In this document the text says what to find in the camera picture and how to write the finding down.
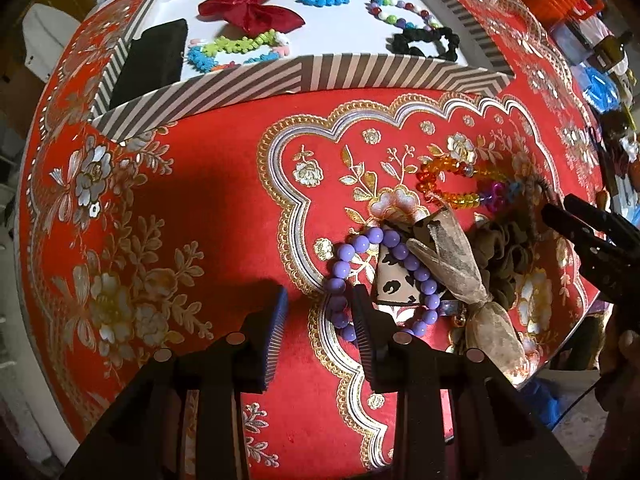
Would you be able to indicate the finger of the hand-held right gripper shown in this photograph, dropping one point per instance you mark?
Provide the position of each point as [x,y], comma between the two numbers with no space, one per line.
[600,220]
[575,230]

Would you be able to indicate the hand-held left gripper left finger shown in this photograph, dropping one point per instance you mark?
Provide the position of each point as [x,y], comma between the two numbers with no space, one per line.
[272,340]

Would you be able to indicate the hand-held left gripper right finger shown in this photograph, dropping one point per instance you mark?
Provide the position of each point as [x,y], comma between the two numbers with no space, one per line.
[367,345]

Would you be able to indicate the striped cardboard box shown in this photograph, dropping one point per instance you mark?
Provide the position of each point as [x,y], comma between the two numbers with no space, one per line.
[350,75]

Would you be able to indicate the person's right hand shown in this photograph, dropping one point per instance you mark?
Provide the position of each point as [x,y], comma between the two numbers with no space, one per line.
[622,345]

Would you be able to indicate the brown scrunchie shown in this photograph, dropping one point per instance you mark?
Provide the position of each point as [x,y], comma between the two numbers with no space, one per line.
[505,255]

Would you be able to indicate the leopard print bow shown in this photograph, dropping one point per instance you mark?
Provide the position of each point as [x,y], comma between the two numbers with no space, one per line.
[395,275]

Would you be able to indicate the brown mesh bow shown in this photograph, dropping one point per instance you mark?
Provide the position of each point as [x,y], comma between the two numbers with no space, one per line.
[450,255]

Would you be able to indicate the blue plastic bag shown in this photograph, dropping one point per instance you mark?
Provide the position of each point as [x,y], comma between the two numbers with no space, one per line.
[600,87]
[542,400]

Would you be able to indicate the red floral tablecloth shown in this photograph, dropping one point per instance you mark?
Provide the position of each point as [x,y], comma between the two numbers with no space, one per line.
[200,185]

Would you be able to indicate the dark glass bottle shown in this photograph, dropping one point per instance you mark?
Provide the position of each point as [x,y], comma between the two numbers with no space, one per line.
[612,47]

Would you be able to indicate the clear plastic storage container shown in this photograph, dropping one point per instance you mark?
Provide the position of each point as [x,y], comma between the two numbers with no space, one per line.
[570,42]

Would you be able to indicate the black scrunchie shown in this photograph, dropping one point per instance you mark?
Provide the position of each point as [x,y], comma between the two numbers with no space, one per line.
[405,42]

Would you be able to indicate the red fabric bow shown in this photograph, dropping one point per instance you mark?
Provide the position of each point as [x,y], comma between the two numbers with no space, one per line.
[240,7]

